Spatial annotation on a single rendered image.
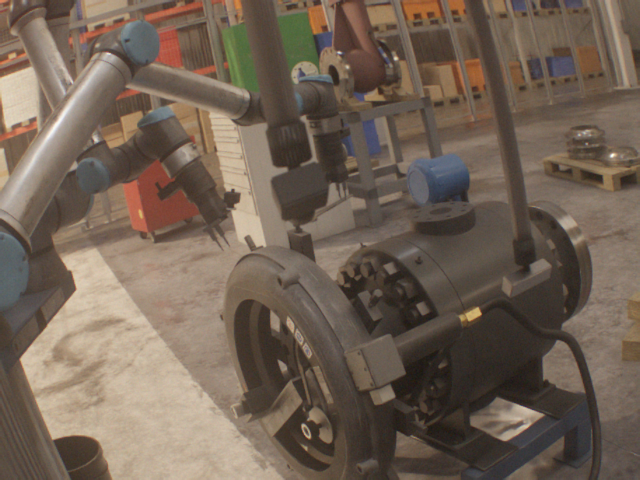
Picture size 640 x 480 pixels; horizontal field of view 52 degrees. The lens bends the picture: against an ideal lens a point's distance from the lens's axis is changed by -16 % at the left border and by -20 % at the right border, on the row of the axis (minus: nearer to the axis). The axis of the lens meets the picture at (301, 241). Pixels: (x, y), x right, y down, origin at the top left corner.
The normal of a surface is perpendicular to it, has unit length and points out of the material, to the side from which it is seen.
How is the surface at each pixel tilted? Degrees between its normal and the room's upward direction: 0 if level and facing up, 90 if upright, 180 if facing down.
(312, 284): 30
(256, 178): 90
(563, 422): 90
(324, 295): 37
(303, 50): 90
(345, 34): 83
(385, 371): 67
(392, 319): 42
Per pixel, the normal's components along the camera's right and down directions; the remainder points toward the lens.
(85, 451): -0.20, 0.23
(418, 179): -0.85, 0.30
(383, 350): 0.36, -0.26
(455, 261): 0.13, -0.67
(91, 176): -0.36, 0.38
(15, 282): 0.73, 0.06
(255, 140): 0.38, 0.15
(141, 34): 0.81, -0.11
